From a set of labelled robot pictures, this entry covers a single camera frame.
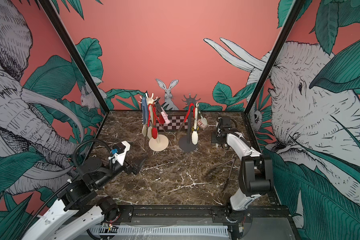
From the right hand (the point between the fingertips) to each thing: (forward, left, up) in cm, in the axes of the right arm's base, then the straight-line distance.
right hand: (215, 134), depth 93 cm
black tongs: (-21, -8, -9) cm, 25 cm away
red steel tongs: (-1, +35, +21) cm, 41 cm away
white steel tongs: (-9, +13, +12) cm, 20 cm away
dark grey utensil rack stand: (0, +18, -12) cm, 22 cm away
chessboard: (+17, +26, -8) cm, 32 cm away
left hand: (-22, +39, +20) cm, 49 cm away
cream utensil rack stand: (-1, +40, -10) cm, 41 cm away
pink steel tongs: (0, +30, +18) cm, 35 cm away
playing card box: (+3, +8, +8) cm, 12 cm away
